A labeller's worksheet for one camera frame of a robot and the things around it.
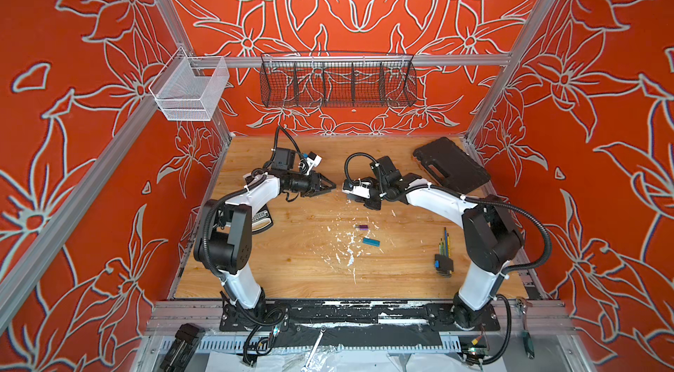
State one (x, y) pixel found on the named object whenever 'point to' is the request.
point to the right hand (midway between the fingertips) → (358, 189)
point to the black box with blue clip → (443, 265)
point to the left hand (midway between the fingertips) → (332, 186)
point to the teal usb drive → (371, 241)
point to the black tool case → (451, 165)
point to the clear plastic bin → (190, 88)
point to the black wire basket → (335, 79)
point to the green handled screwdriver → (528, 342)
